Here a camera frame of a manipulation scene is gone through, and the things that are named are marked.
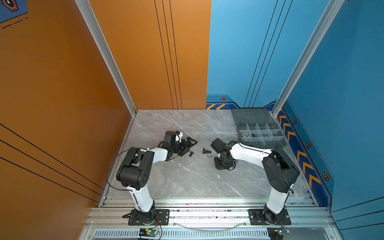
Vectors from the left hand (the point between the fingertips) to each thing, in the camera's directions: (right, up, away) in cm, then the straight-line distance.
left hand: (194, 144), depth 94 cm
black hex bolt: (-2, -6, +3) cm, 7 cm away
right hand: (+14, -14, -3) cm, 20 cm away
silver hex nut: (+9, -7, +1) cm, 12 cm away
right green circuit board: (+40, -39, -23) cm, 60 cm away
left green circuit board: (-22, -39, -23) cm, 50 cm away
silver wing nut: (+35, +6, +10) cm, 37 cm away
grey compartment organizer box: (+44, +11, +11) cm, 47 cm away
